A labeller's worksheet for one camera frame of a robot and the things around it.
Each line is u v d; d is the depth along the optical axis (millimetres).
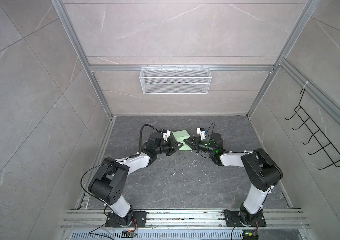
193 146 813
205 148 792
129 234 698
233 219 730
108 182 463
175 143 812
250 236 700
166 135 829
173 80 1000
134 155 592
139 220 734
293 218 748
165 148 762
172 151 781
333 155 612
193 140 819
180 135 903
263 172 494
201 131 865
